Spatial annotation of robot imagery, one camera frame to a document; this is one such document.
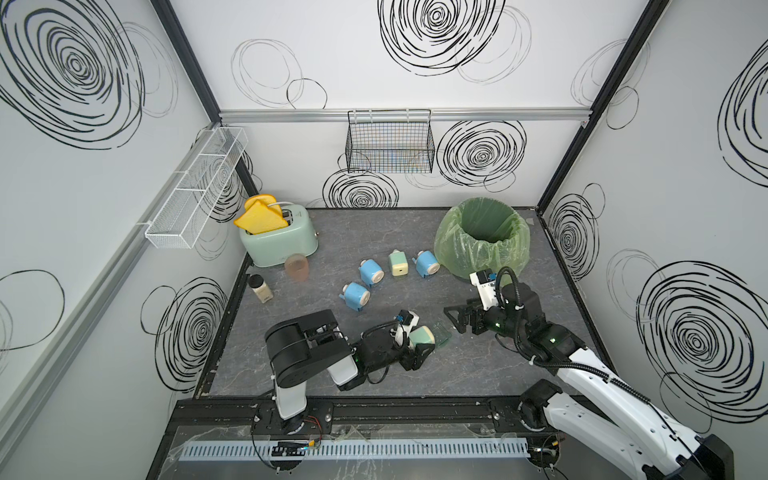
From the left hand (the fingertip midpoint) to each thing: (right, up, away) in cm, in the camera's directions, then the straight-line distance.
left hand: (426, 342), depth 82 cm
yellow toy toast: (-51, +36, +8) cm, 62 cm away
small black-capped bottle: (-49, +14, +6) cm, 52 cm away
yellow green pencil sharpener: (-7, +21, +14) cm, 26 cm away
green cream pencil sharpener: (-1, +3, -2) cm, 4 cm away
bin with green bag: (+19, +30, +11) cm, 37 cm away
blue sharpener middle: (-16, +18, +12) cm, 27 cm away
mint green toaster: (-48, +31, +11) cm, 58 cm away
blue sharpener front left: (-21, +12, +6) cm, 25 cm away
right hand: (+7, +11, -7) cm, 15 cm away
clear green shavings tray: (+5, +1, +5) cm, 7 cm away
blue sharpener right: (+2, +21, +14) cm, 25 cm away
